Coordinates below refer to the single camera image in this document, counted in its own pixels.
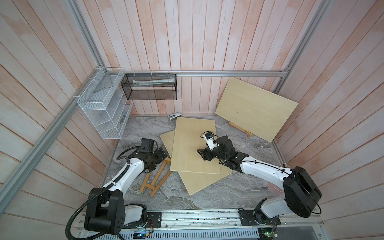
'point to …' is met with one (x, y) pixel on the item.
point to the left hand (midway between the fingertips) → (162, 159)
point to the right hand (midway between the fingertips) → (202, 146)
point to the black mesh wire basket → (150, 86)
